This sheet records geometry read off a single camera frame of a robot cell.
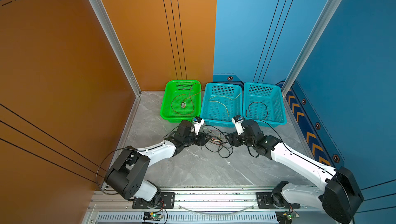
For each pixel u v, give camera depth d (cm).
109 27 85
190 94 120
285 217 70
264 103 112
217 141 88
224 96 116
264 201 72
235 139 72
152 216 71
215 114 106
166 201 74
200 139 76
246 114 106
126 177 43
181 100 109
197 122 79
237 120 72
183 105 112
